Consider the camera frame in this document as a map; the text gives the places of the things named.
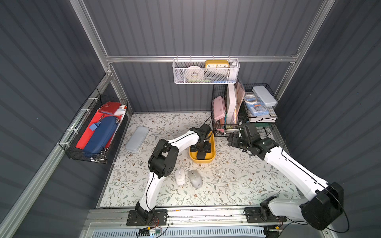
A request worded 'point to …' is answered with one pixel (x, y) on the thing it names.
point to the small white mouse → (180, 176)
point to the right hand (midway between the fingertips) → (237, 142)
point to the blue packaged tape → (255, 105)
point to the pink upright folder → (240, 92)
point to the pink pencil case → (220, 108)
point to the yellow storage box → (210, 156)
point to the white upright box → (231, 104)
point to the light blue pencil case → (137, 138)
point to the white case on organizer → (265, 96)
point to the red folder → (107, 109)
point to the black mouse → (201, 155)
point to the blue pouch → (102, 133)
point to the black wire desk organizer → (265, 125)
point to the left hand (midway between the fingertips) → (205, 151)
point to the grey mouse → (195, 178)
